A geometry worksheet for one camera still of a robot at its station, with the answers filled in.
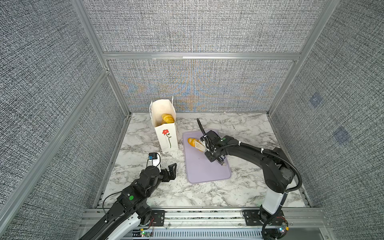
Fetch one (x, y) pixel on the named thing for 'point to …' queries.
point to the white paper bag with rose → (167, 132)
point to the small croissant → (192, 141)
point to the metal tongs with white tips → (201, 146)
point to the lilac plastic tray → (199, 168)
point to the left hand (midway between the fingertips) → (169, 165)
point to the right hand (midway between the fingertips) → (210, 154)
